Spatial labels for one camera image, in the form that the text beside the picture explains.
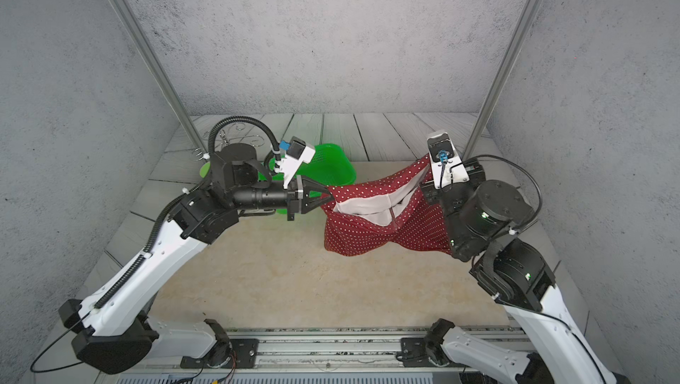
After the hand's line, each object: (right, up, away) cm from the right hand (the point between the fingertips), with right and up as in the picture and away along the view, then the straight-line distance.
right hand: (449, 147), depth 49 cm
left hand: (-21, -10, +4) cm, 23 cm away
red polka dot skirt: (-8, -13, +16) cm, 22 cm away
